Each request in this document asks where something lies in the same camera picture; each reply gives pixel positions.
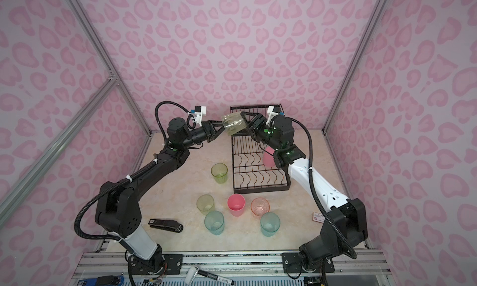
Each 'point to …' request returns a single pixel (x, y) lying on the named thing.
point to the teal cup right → (270, 224)
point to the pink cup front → (236, 204)
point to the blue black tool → (102, 280)
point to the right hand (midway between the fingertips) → (242, 116)
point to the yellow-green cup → (205, 203)
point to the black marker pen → (194, 272)
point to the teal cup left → (214, 222)
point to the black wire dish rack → (250, 173)
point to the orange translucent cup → (259, 206)
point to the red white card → (318, 217)
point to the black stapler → (166, 224)
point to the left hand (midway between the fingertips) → (228, 122)
